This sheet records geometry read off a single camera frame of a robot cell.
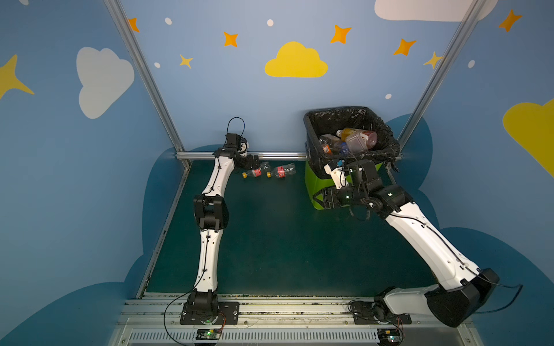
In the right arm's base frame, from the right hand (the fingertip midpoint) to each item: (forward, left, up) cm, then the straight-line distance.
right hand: (321, 192), depth 74 cm
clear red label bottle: (+31, +15, -23) cm, 42 cm away
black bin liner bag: (+36, -5, +4) cm, 37 cm away
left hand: (+29, +30, -16) cm, 44 cm away
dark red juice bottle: (+31, -14, +2) cm, 34 cm away
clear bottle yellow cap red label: (+34, +24, -24) cm, 48 cm away
